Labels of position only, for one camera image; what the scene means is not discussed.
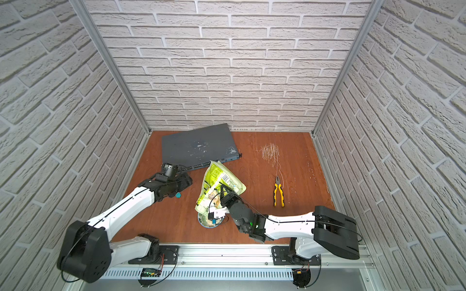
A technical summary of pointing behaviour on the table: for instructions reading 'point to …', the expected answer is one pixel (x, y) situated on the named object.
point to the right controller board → (301, 277)
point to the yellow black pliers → (278, 185)
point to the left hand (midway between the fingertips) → (186, 178)
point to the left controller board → (148, 276)
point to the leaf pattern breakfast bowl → (204, 220)
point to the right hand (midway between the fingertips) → (224, 186)
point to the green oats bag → (216, 176)
